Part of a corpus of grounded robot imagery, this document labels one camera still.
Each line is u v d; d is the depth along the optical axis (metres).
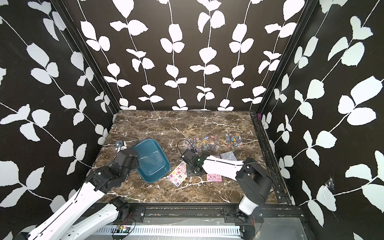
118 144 0.63
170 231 0.70
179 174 0.88
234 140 1.04
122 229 0.70
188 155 0.68
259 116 1.23
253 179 0.46
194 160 0.67
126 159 0.55
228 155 0.96
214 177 0.86
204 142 1.03
